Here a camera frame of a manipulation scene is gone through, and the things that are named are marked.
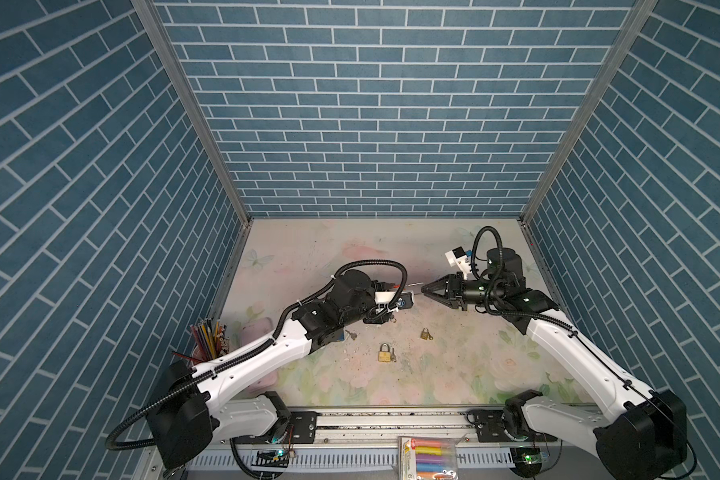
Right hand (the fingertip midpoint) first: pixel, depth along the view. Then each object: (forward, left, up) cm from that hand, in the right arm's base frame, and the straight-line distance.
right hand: (421, 289), depth 71 cm
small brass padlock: (0, -4, -25) cm, 25 cm away
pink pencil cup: (-12, +53, -12) cm, 55 cm away
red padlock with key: (+4, +3, -4) cm, 6 cm away
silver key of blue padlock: (-2, +18, -24) cm, 31 cm away
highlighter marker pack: (-31, -4, -25) cm, 40 cm away
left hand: (+2, +7, -4) cm, 8 cm away
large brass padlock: (-7, +8, -25) cm, 28 cm away
